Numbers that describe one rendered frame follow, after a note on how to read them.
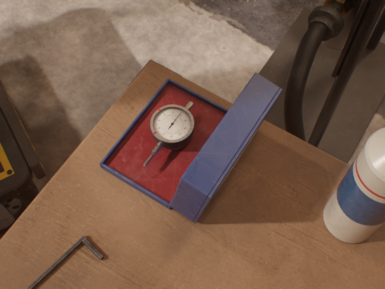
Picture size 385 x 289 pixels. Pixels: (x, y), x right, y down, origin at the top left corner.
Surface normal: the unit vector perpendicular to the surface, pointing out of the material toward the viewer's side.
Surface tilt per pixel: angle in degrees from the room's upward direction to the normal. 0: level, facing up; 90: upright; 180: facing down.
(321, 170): 0
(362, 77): 0
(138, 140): 0
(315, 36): 16
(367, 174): 90
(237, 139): 9
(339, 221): 90
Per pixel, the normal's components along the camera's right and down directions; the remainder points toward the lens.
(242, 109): 0.14, -0.38
